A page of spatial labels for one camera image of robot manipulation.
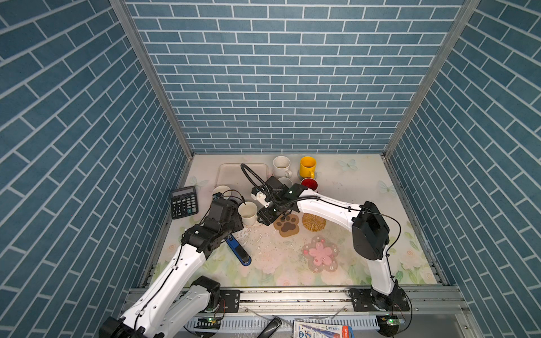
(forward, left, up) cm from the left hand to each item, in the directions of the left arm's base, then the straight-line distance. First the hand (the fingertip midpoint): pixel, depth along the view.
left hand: (240, 217), depth 80 cm
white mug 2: (+7, -2, -8) cm, 11 cm away
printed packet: (-34, -24, -13) cm, 44 cm away
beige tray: (+37, -5, -16) cm, 40 cm away
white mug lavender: (+2, +3, +15) cm, 15 cm away
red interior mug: (+21, -30, -6) cm, 37 cm away
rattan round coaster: (+4, -30, -13) cm, 33 cm away
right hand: (+4, -8, -5) cm, 10 cm away
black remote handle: (-34, -12, -9) cm, 37 cm away
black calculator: (+16, +30, -13) cm, 36 cm away
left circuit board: (-31, +10, -17) cm, 37 cm away
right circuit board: (-32, -54, -14) cm, 64 cm away
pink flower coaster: (-10, -32, -14) cm, 36 cm away
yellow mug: (+30, -30, -5) cm, 43 cm away
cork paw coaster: (+2, -20, -13) cm, 24 cm away
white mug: (+36, -17, -10) cm, 41 cm away
